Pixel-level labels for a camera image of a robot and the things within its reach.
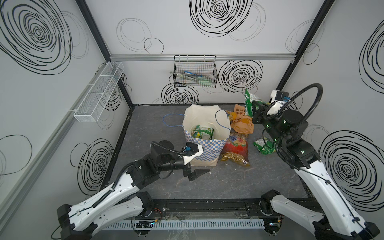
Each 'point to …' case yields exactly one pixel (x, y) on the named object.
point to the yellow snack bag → (231, 116)
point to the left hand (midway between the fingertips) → (206, 159)
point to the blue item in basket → (187, 72)
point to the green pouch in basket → (203, 81)
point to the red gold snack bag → (236, 149)
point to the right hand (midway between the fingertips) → (257, 100)
